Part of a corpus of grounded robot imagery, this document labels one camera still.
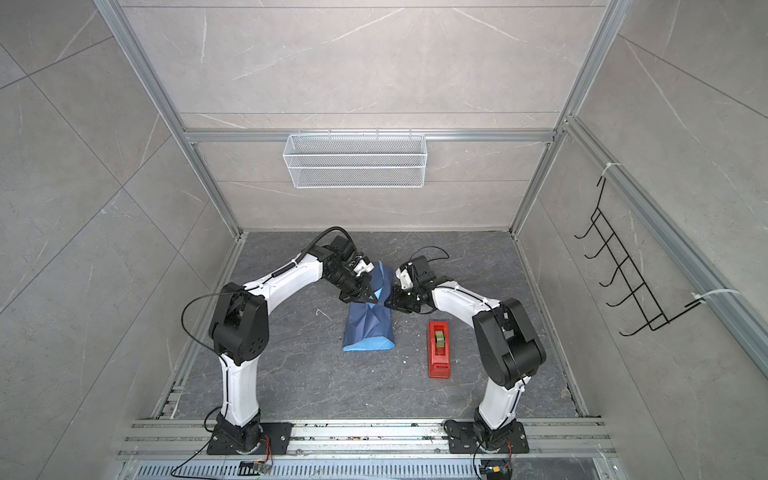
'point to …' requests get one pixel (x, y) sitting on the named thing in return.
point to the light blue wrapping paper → (370, 326)
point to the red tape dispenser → (439, 350)
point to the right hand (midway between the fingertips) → (391, 305)
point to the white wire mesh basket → (356, 160)
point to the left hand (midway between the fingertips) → (383, 298)
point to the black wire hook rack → (655, 317)
